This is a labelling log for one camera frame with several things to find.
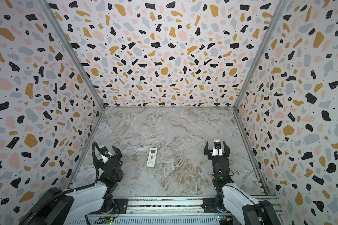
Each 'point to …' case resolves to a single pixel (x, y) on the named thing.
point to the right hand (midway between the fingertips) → (215, 140)
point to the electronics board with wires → (109, 221)
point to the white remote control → (151, 157)
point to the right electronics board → (228, 217)
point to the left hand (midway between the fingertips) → (104, 150)
